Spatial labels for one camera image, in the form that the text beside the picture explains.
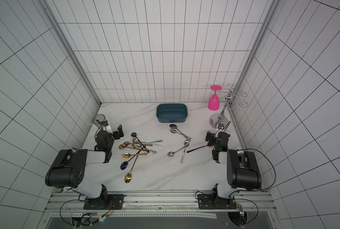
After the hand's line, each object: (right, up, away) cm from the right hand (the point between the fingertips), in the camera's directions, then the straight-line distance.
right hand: (211, 130), depth 95 cm
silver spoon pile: (-50, -9, -2) cm, 51 cm away
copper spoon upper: (-58, -9, 0) cm, 58 cm away
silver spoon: (-25, -1, +6) cm, 26 cm away
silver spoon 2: (-28, -15, -6) cm, 32 cm away
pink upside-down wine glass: (+2, +19, +1) cm, 19 cm away
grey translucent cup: (-77, +9, +2) cm, 78 cm away
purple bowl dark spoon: (-57, -21, -9) cm, 61 cm away
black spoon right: (-1, -9, -4) cm, 10 cm away
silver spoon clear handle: (-17, -9, 0) cm, 20 cm away
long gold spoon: (-53, -26, -13) cm, 61 cm away
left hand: (-66, +2, -1) cm, 66 cm away
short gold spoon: (-56, -15, -7) cm, 58 cm away
